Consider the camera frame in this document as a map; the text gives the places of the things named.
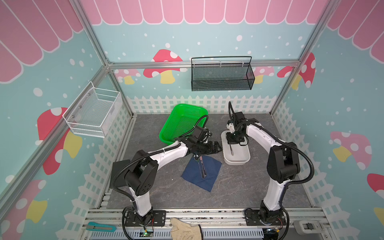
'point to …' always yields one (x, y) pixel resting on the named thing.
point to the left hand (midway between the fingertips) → (215, 153)
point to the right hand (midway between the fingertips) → (228, 141)
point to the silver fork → (232, 153)
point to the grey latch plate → (303, 227)
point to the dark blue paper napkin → (193, 174)
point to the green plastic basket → (181, 120)
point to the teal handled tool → (94, 226)
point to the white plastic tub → (234, 154)
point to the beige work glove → (182, 230)
